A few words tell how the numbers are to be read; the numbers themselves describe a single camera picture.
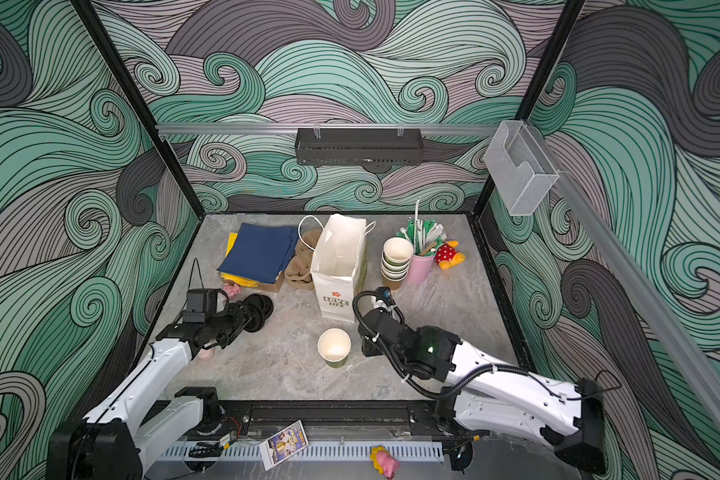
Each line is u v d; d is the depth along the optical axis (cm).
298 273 95
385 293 63
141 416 43
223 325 73
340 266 100
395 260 83
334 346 83
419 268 91
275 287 95
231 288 95
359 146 98
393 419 74
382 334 50
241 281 95
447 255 101
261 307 87
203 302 65
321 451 76
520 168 78
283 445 68
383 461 66
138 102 87
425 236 92
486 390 44
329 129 94
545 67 80
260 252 100
